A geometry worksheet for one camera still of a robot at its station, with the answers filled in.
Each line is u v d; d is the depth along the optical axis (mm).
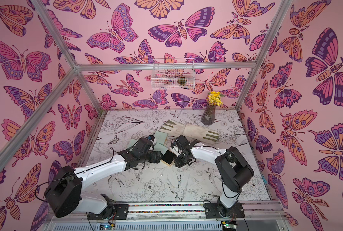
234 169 467
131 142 994
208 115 1057
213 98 931
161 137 1001
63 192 421
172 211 752
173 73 950
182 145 730
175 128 1070
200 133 1036
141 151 660
